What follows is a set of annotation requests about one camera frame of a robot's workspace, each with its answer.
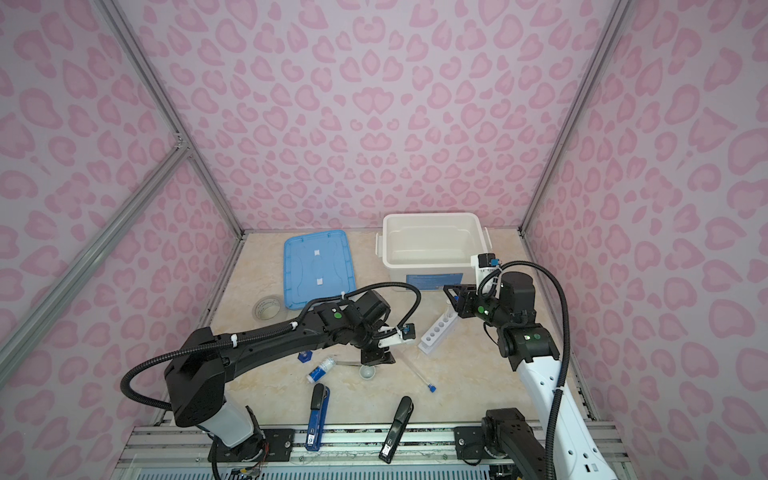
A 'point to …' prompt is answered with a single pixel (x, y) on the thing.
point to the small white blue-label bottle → (317, 373)
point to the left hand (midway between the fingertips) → (394, 344)
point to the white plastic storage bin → (432, 250)
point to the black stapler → (403, 413)
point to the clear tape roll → (267, 307)
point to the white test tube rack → (428, 338)
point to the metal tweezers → (349, 363)
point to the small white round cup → (367, 372)
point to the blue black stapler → (318, 408)
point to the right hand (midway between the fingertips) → (449, 286)
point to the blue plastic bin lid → (316, 266)
